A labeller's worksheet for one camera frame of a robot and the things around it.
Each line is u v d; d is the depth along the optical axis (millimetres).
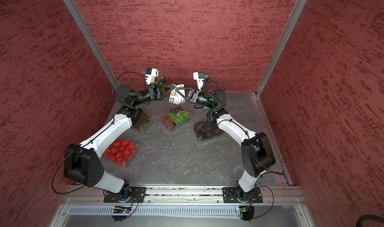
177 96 652
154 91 606
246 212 711
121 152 830
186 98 652
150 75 624
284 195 757
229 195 739
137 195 725
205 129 950
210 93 501
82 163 425
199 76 639
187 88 648
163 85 621
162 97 622
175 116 974
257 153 470
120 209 728
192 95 631
